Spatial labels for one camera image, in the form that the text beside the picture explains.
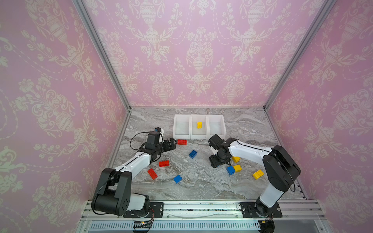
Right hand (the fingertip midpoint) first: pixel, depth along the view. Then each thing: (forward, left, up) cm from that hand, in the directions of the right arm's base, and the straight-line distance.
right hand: (216, 162), depth 90 cm
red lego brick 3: (-5, +39, 0) cm, 40 cm away
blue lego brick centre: (+7, +14, 0) cm, 16 cm away
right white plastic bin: (+30, -4, -1) cm, 31 cm away
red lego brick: (+16, +21, +1) cm, 27 cm away
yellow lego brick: (+28, +8, +3) cm, 29 cm away
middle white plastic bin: (+22, +10, +1) cm, 24 cm away
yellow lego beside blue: (-4, -12, 0) cm, 13 cm away
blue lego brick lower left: (-8, +24, -1) cm, 26 cm away
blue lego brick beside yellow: (-5, -8, 0) cm, 9 cm away
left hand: (+10, +27, +8) cm, 30 cm away
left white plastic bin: (+29, +21, +1) cm, 36 cm away
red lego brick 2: (+1, +33, 0) cm, 33 cm away
